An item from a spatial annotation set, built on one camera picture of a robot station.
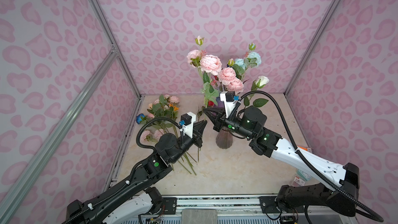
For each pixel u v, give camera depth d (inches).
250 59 27.3
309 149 35.6
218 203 29.5
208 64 19.3
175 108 42.5
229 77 25.2
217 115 22.0
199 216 26.7
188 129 21.7
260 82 27.0
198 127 23.3
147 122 39.7
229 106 21.3
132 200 22.6
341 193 13.8
